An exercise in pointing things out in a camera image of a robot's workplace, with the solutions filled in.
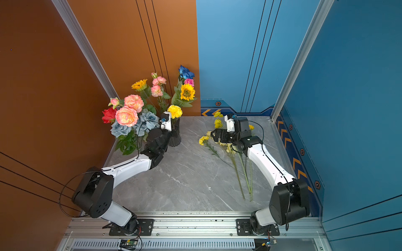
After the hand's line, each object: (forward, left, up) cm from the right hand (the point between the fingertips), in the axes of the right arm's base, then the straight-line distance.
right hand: (219, 133), depth 83 cm
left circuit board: (-47, +43, -24) cm, 68 cm away
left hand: (+6, +24, +8) cm, 25 cm away
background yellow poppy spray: (+21, -1, -15) cm, 26 cm away
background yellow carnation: (+3, +21, +13) cm, 25 cm away
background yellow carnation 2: (+8, +10, -18) cm, 22 cm away
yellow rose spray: (+2, -9, -19) cm, 21 cm away
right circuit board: (-47, -19, -22) cm, 55 cm away
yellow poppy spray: (-22, -17, -21) cm, 35 cm away
